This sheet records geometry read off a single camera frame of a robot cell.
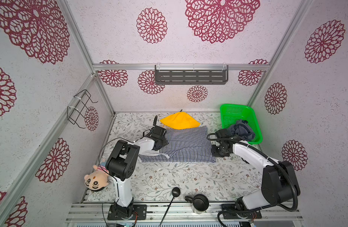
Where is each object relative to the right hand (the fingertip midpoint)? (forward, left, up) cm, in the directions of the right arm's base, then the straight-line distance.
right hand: (214, 151), depth 89 cm
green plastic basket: (+44, -23, -10) cm, 51 cm away
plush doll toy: (-21, +66, +3) cm, 69 cm away
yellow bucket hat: (+30, +22, -5) cm, 37 cm away
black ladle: (-23, +23, -6) cm, 34 cm away
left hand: (+9, +33, -6) cm, 35 cm away
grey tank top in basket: (+18, -21, +2) cm, 28 cm away
